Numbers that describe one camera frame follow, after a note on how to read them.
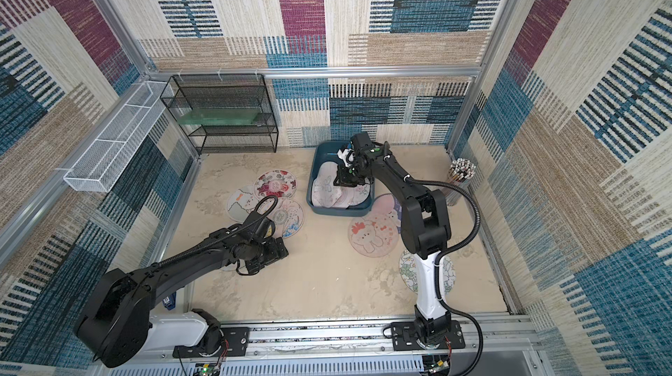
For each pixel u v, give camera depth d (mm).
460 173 883
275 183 1085
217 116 942
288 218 989
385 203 1023
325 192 964
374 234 940
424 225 547
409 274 851
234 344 730
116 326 413
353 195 1024
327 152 1155
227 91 1012
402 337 732
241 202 1024
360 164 715
